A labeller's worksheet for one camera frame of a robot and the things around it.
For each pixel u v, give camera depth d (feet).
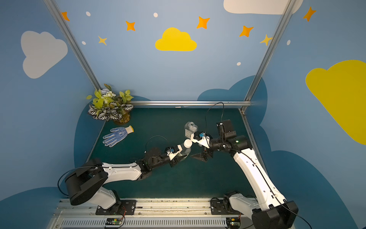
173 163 2.33
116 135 3.42
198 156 1.96
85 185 1.43
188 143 2.27
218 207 2.45
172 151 2.19
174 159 2.35
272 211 1.22
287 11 2.32
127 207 2.42
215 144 1.98
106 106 3.02
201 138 1.88
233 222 2.37
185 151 2.52
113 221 2.35
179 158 2.42
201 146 1.98
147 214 2.40
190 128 3.12
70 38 2.60
